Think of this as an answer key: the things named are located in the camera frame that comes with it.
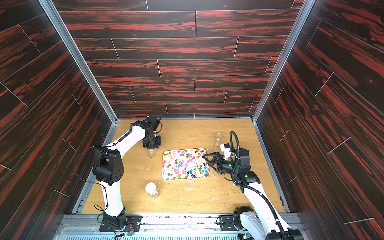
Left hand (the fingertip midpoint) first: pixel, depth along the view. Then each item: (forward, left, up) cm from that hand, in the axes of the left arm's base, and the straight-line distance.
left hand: (159, 146), depth 95 cm
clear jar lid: (-14, -35, -8) cm, 39 cm away
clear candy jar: (0, +7, -7) cm, 10 cm away
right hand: (-14, -30, +10) cm, 34 cm away
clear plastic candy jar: (+7, -38, +3) cm, 39 cm away
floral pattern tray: (-9, -16, -7) cm, 20 cm away
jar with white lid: (-28, -1, +2) cm, 28 cm away
